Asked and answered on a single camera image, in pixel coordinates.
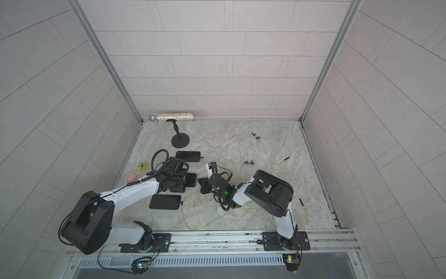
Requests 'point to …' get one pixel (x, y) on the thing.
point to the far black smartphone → (189, 156)
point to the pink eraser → (132, 178)
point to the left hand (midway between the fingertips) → (193, 174)
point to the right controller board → (292, 260)
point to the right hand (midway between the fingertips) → (198, 182)
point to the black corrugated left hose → (157, 170)
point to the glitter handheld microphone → (154, 117)
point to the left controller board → (140, 265)
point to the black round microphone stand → (179, 140)
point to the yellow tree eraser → (143, 165)
